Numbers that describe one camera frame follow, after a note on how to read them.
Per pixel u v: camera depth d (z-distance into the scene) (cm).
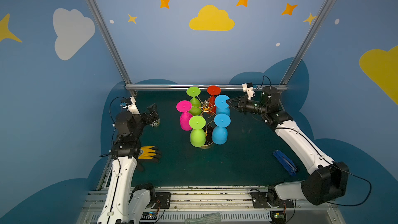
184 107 75
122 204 40
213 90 82
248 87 70
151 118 65
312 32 87
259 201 74
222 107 74
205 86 81
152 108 65
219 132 74
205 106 75
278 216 73
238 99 69
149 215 73
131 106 62
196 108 85
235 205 74
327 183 41
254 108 65
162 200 76
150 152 88
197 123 68
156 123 99
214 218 69
